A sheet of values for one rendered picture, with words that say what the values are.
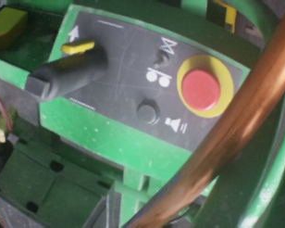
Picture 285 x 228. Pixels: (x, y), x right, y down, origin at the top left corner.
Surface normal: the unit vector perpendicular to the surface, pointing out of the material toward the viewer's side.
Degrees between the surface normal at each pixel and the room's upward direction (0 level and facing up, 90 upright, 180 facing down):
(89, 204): 0
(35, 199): 0
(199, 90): 58
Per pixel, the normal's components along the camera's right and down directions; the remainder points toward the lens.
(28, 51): 0.07, -0.66
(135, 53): -0.33, 0.20
